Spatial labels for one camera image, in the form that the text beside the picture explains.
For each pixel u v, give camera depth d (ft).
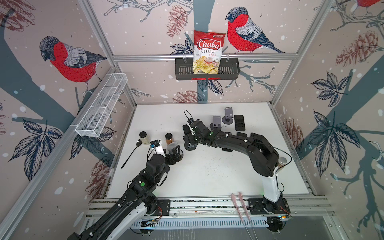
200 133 2.34
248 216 2.29
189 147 2.94
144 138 3.00
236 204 2.47
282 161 2.56
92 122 2.34
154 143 2.19
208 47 2.73
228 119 3.59
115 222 1.54
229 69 3.51
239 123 3.52
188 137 2.67
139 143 3.19
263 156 1.70
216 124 3.32
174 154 2.29
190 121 2.69
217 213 2.40
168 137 2.95
